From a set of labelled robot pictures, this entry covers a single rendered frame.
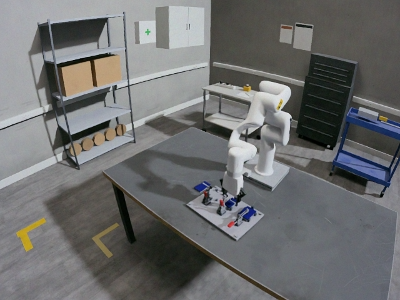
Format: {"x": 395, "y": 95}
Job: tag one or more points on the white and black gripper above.
{"x": 233, "y": 185}

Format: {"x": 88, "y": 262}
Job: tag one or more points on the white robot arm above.
{"x": 265, "y": 104}

